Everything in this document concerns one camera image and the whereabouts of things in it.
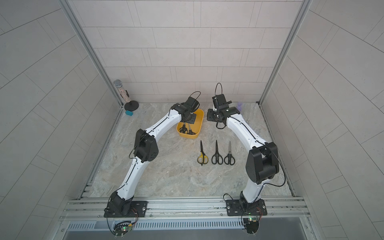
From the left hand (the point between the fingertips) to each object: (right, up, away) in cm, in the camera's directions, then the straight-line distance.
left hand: (192, 117), depth 100 cm
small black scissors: (-7, -9, +1) cm, 11 cm away
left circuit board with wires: (-31, -50, -32) cm, 67 cm away
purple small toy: (+34, +9, +8) cm, 36 cm away
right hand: (+11, +2, -11) cm, 16 cm away
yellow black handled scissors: (+6, -23, -11) cm, 26 cm away
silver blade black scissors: (+23, -23, -11) cm, 34 cm away
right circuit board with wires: (+29, -49, -32) cm, 65 cm away
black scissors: (-2, -10, 0) cm, 10 cm away
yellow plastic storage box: (+3, -7, -3) cm, 8 cm away
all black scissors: (+15, -23, -11) cm, 29 cm away
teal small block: (-48, +3, +10) cm, 49 cm away
